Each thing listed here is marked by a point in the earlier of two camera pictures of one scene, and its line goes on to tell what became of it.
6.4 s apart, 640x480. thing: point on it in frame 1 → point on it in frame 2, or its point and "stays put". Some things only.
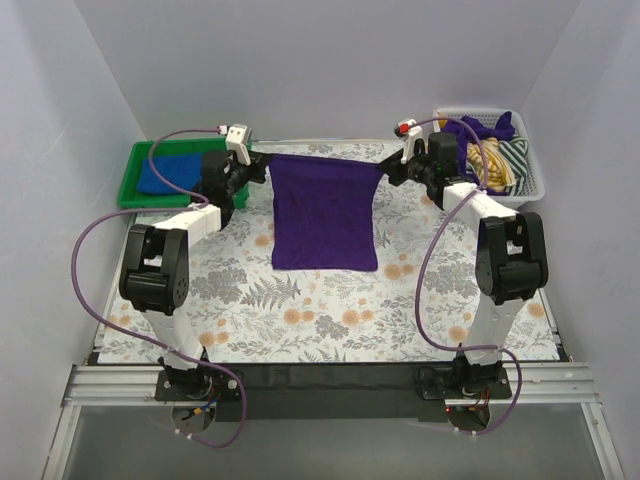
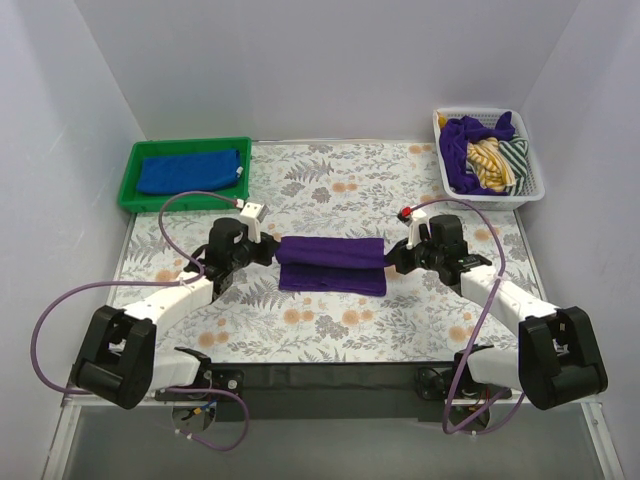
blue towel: [183, 171] stays put
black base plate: [333, 392] stays put
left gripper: [247, 173] → [267, 245]
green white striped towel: [514, 150] stays put
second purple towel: [468, 129] stays put
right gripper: [403, 170] → [400, 256]
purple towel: [324, 214] → [340, 265]
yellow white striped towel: [491, 164] stays put
